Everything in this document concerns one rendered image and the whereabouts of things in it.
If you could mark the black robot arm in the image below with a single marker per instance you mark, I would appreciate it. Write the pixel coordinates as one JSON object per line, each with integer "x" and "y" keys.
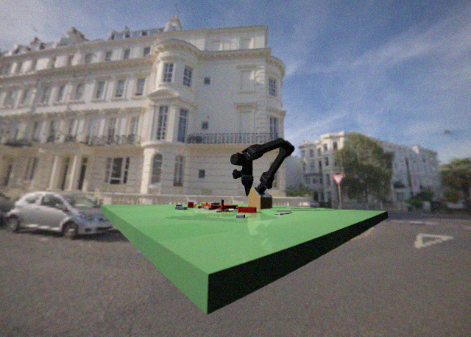
{"x": 255, "y": 151}

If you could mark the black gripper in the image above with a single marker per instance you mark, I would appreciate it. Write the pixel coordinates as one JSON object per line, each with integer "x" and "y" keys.
{"x": 247, "y": 179}

